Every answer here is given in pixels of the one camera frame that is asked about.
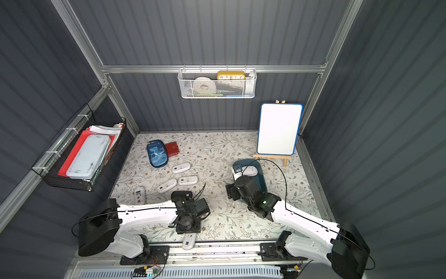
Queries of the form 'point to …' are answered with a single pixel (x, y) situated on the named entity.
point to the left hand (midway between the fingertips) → (195, 233)
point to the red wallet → (172, 149)
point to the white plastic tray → (85, 152)
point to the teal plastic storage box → (252, 168)
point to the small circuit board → (143, 271)
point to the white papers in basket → (115, 130)
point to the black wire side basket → (51, 163)
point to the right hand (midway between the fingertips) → (237, 179)
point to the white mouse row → (180, 167)
